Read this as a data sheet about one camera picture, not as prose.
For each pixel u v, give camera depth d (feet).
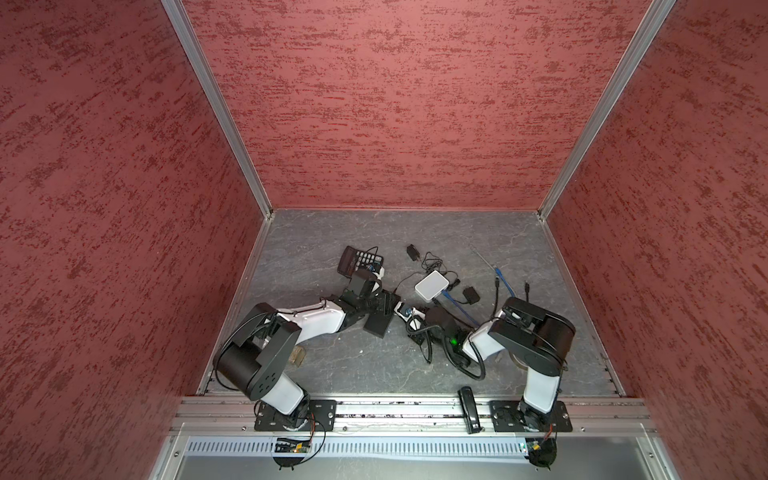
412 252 3.45
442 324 2.30
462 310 3.03
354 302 2.33
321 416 2.44
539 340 1.60
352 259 3.39
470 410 2.38
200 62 2.59
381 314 2.67
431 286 3.24
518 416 2.43
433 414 2.49
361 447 2.33
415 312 2.60
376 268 2.73
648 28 2.39
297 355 2.62
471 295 3.13
